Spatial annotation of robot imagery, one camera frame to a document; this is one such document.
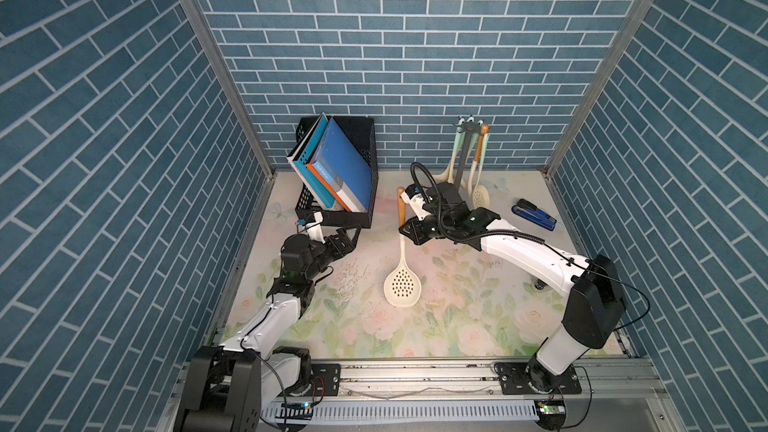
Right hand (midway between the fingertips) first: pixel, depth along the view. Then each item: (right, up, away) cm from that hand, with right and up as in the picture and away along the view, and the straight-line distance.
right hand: (404, 229), depth 81 cm
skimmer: (+14, +16, +10) cm, 23 cm away
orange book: (-19, +10, +11) cm, 24 cm away
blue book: (-23, +22, +27) cm, 42 cm away
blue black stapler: (+45, +4, +24) cm, 52 cm away
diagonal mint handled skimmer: (+25, +9, +13) cm, 29 cm away
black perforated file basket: (-14, +30, +19) cm, 38 cm away
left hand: (-12, -1, +1) cm, 12 cm away
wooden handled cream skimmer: (0, -17, +3) cm, 17 cm away
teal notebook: (-30, +20, +3) cm, 36 cm away
